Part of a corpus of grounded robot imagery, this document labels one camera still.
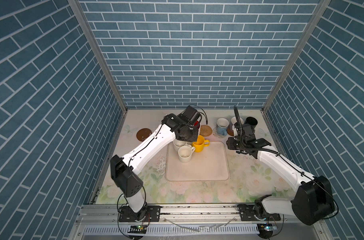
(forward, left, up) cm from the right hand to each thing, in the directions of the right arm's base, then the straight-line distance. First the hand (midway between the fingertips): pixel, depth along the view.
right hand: (230, 142), depth 86 cm
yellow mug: (0, +18, -5) cm, 19 cm away
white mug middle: (-5, +26, -9) cm, 28 cm away
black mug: (+23, -19, -6) cm, 30 cm away
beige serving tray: (-6, +10, -17) cm, 21 cm away
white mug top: (+3, +32, -9) cm, 33 cm away
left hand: (-6, +20, +10) cm, 22 cm away
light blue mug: (+17, +3, -5) cm, 18 cm away
